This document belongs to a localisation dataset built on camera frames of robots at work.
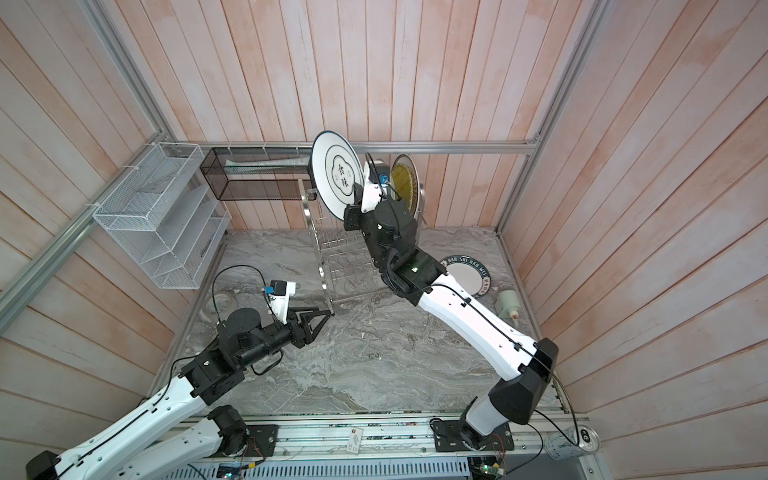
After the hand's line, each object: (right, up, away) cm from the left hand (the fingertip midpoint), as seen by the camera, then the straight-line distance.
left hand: (325, 318), depth 69 cm
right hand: (+8, +29, -8) cm, 31 cm away
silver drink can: (+56, -27, -3) cm, 62 cm away
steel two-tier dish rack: (0, +12, +40) cm, 41 cm away
